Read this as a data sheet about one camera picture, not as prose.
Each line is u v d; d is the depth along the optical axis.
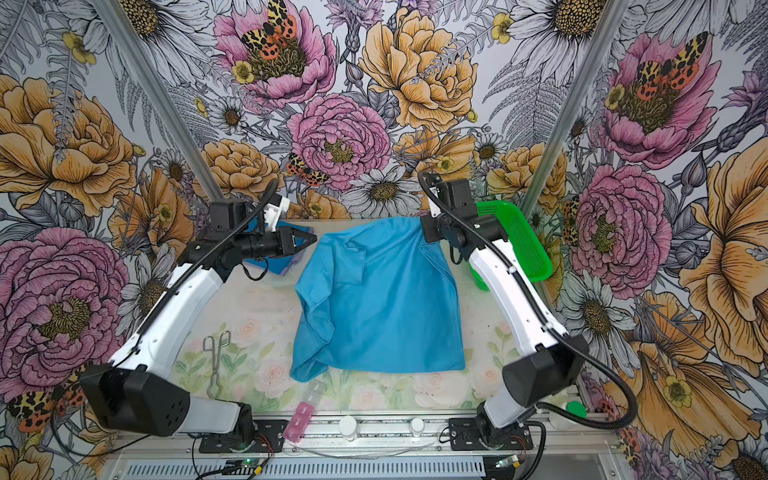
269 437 0.73
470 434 0.74
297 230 0.69
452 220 0.48
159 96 0.85
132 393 0.40
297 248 0.68
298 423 0.75
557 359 0.42
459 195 0.56
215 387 0.81
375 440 0.75
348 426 0.70
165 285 0.91
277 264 1.03
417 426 0.71
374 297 0.78
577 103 0.88
